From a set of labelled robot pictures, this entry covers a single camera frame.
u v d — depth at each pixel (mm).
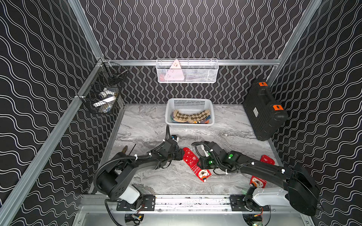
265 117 879
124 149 940
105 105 741
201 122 1061
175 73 901
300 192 402
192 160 894
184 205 751
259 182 798
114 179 439
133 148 950
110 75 1002
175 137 826
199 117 1063
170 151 707
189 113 1134
